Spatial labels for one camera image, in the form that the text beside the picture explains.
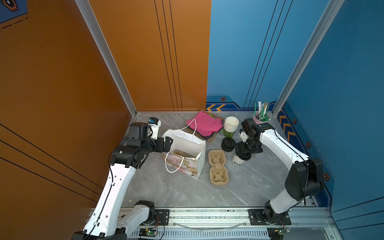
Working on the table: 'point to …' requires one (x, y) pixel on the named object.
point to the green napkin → (212, 116)
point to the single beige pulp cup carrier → (180, 153)
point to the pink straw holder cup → (260, 117)
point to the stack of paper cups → (231, 124)
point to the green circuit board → (147, 232)
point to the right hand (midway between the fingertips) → (242, 152)
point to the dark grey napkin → (201, 136)
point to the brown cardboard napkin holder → (210, 139)
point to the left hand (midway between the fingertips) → (163, 137)
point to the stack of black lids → (228, 144)
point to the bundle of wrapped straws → (263, 111)
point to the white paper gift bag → (187, 154)
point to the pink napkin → (205, 123)
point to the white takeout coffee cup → (237, 161)
